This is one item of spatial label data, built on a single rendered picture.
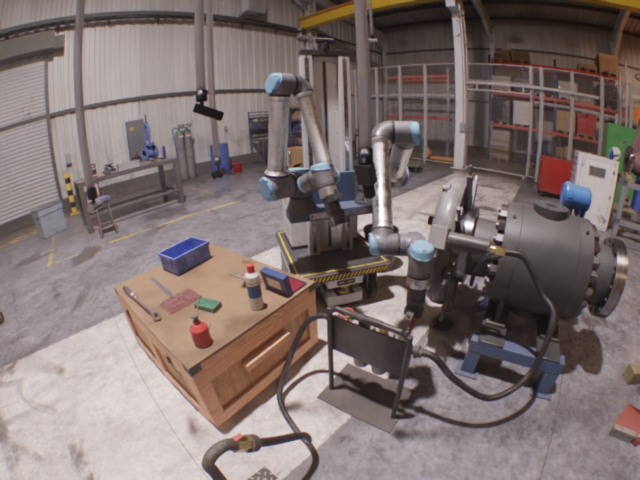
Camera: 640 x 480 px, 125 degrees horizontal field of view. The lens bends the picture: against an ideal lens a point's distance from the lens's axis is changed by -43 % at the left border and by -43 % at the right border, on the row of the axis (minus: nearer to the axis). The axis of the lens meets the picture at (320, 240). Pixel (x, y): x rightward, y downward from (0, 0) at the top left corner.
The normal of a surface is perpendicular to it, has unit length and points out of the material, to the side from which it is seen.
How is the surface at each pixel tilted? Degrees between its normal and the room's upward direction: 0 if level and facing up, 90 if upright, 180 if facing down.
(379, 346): 90
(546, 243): 52
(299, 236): 90
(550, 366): 90
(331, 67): 90
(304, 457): 0
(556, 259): 63
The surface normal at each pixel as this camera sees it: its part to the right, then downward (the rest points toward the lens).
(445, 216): -0.49, -0.33
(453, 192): -0.33, -0.66
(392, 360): -0.59, 0.33
